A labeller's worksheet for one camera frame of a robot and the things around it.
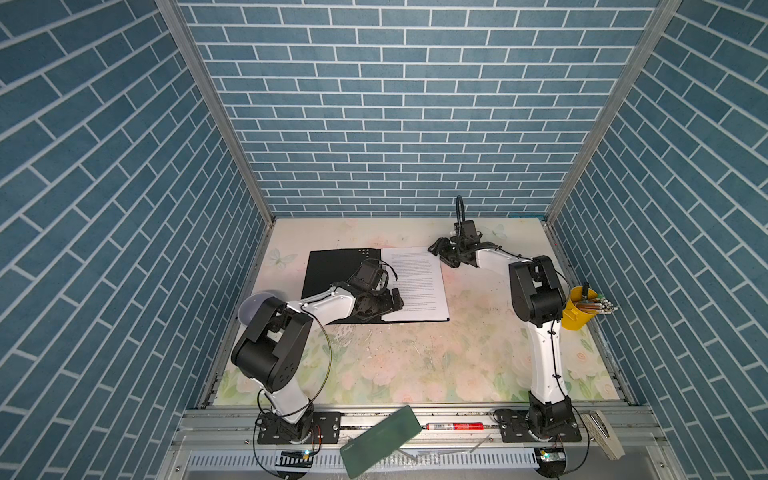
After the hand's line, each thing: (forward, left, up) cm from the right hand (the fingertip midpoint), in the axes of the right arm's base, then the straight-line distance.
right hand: (430, 248), depth 107 cm
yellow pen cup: (-26, -42, +3) cm, 49 cm away
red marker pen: (-54, -12, -4) cm, 56 cm away
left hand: (-24, +11, 0) cm, 27 cm away
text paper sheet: (-12, +3, -4) cm, 13 cm away
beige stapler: (-53, -42, -3) cm, 68 cm away
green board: (-57, +8, -2) cm, 58 cm away
